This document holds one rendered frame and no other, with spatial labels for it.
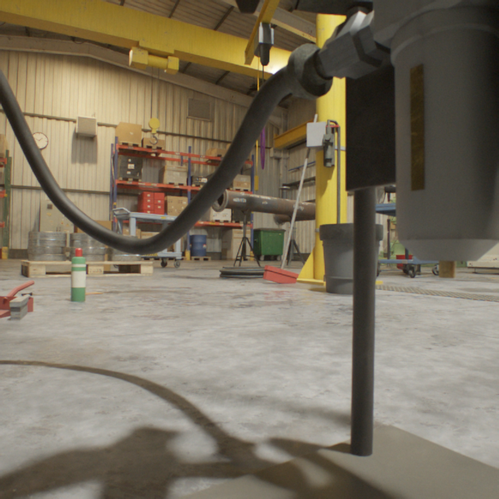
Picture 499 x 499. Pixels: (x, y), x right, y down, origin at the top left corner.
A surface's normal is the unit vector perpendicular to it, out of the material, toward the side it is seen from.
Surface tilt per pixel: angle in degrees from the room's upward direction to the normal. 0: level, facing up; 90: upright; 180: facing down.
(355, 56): 120
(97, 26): 90
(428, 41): 90
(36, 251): 90
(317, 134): 90
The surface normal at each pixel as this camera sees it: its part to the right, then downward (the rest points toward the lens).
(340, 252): -0.57, 0.07
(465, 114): -0.11, -0.02
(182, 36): 0.45, 0.00
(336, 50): -0.73, 0.48
